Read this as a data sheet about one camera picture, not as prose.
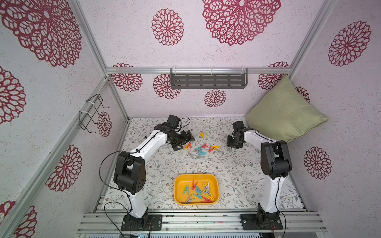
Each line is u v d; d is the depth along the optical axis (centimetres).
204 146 103
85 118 73
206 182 85
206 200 80
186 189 83
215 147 103
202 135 109
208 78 94
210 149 102
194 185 85
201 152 100
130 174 48
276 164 55
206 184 84
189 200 80
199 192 81
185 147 103
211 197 81
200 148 103
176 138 76
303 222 76
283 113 85
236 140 83
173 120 72
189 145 103
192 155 99
